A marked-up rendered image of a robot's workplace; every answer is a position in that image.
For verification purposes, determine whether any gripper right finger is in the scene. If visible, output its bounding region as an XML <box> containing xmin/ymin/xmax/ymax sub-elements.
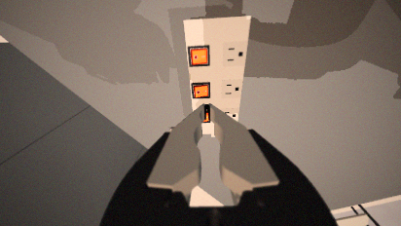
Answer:
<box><xmin>206</xmin><ymin>103</ymin><xmax>339</xmax><ymax>226</ymax></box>

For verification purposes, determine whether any white power strip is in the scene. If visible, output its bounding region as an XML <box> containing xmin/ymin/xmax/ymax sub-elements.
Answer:
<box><xmin>184</xmin><ymin>16</ymin><xmax>251</xmax><ymax>120</ymax></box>

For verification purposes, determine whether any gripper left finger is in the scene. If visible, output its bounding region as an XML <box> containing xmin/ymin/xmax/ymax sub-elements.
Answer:
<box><xmin>99</xmin><ymin>103</ymin><xmax>206</xmax><ymax>226</ymax></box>

